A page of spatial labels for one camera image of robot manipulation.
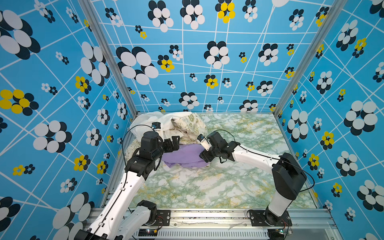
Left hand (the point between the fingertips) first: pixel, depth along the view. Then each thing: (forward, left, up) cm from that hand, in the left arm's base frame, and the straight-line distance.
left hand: (172, 137), depth 75 cm
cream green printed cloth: (+14, -7, -9) cm, 18 cm away
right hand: (+2, -17, -17) cm, 24 cm away
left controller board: (-37, +12, -28) cm, 48 cm away
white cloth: (+14, +6, -12) cm, 19 cm away
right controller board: (-38, -50, -26) cm, 68 cm away
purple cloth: (-1, -6, -19) cm, 20 cm away
